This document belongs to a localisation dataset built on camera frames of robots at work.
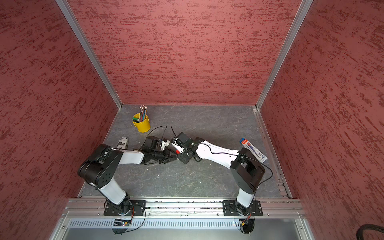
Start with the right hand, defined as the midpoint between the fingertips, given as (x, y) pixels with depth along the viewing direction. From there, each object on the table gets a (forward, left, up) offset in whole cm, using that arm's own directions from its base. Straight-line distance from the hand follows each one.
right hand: (185, 157), depth 86 cm
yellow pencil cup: (+23, +30, +1) cm, 38 cm away
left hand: (0, +6, -4) cm, 7 cm away
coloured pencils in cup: (+28, +28, +10) cm, 41 cm away
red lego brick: (-2, +3, +11) cm, 12 cm away
